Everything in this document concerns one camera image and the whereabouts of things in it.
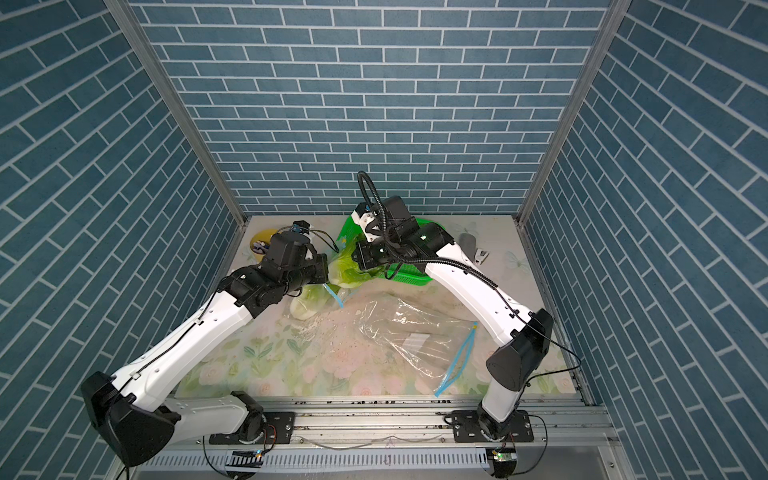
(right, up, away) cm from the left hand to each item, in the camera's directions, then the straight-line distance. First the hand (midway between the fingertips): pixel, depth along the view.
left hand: (336, 262), depth 76 cm
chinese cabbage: (-9, -12, +11) cm, 18 cm away
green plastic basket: (-1, +9, +31) cm, 32 cm away
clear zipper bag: (-7, -20, +16) cm, 26 cm away
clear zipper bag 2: (+25, -26, +11) cm, 38 cm away
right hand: (+5, +2, -4) cm, 7 cm away
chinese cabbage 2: (+2, -2, -2) cm, 4 cm away
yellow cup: (-29, +8, +21) cm, 36 cm away
